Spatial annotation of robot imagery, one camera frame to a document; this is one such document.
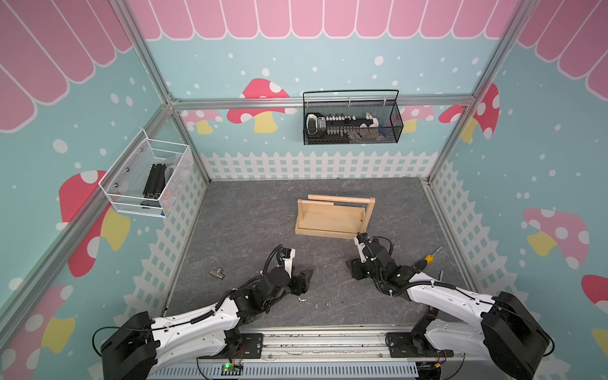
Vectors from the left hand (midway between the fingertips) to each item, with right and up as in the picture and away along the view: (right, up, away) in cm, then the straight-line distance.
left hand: (304, 273), depth 81 cm
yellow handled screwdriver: (+49, +3, +11) cm, 51 cm away
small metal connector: (-33, -2, +8) cm, 34 cm away
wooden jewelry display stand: (+16, +18, +27) cm, 36 cm away
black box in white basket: (-45, +31, -9) cm, 55 cm away
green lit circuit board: (-23, -27, -8) cm, 36 cm away
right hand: (+17, +3, +6) cm, 19 cm away
